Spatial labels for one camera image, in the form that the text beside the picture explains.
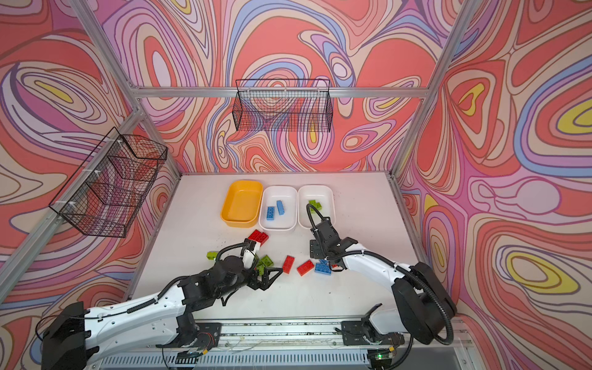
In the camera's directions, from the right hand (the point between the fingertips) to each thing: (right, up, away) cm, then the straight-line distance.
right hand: (324, 251), depth 89 cm
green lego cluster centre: (-23, -4, -1) cm, 24 cm away
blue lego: (-1, -6, -2) cm, 6 cm away
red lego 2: (-8, -6, -3) cm, 10 cm away
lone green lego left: (-45, -2, 0) cm, 45 cm away
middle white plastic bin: (-15, +22, +17) cm, 32 cm away
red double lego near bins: (-27, +5, +6) cm, 28 cm away
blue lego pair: (-19, +16, +16) cm, 29 cm away
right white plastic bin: (+1, +21, +20) cm, 29 cm away
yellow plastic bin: (-37, +18, +19) cm, 46 cm away
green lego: (-2, +18, +13) cm, 22 cm away
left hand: (-19, -2, -13) cm, 23 cm away
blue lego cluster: (-23, +14, +13) cm, 30 cm away
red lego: (-15, -5, 0) cm, 15 cm away
